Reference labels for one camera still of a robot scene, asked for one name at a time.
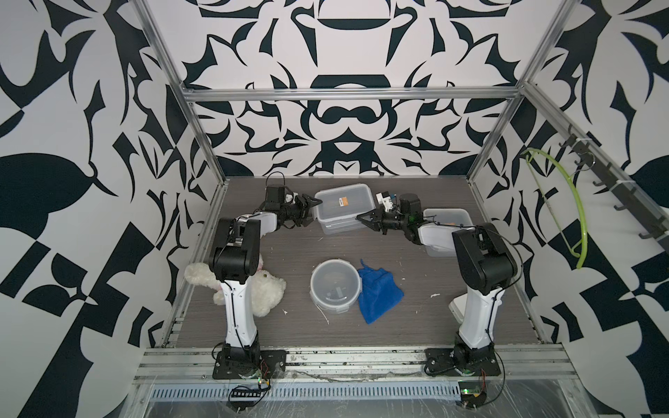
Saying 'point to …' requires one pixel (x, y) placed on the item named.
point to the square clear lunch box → (438, 224)
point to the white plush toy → (266, 288)
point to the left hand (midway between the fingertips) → (320, 202)
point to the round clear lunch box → (335, 284)
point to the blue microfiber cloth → (378, 293)
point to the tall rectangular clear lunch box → (340, 207)
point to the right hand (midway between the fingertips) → (358, 216)
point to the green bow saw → (582, 259)
